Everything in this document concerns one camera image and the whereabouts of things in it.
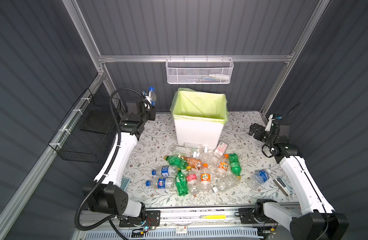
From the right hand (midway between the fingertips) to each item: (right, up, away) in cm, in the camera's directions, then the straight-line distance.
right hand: (261, 129), depth 78 cm
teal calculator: (-74, -31, +7) cm, 81 cm away
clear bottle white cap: (-16, -31, +8) cm, 36 cm away
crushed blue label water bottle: (+1, -27, +5) cm, 27 cm away
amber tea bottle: (-35, -20, +10) cm, 42 cm away
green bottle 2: (-11, -21, +9) cm, 25 cm away
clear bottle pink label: (-36, -29, +5) cm, 47 cm away
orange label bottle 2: (-18, -22, +8) cm, 29 cm away
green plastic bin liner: (-39, +17, +18) cm, 46 cm away
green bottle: (-45, -20, +13) cm, 51 cm away
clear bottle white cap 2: (-26, -19, +16) cm, 36 cm away
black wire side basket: (-89, -1, -4) cm, 89 cm away
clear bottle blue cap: (-51, -23, +5) cm, 56 cm away
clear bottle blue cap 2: (-48, -29, +3) cm, 57 cm away
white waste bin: (-27, -3, +8) cm, 28 cm away
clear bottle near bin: (-38, -12, +16) cm, 43 cm away
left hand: (-59, +13, -1) cm, 60 cm away
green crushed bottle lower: (-42, -31, +5) cm, 52 cm away
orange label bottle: (-29, -31, +5) cm, 43 cm away
